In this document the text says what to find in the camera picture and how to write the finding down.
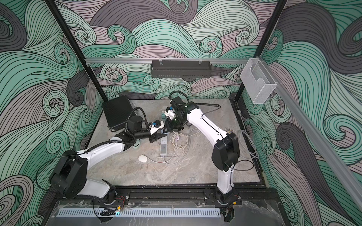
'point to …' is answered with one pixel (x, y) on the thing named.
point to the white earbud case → (143, 158)
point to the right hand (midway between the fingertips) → (164, 132)
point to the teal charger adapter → (163, 116)
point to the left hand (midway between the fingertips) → (164, 128)
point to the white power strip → (163, 141)
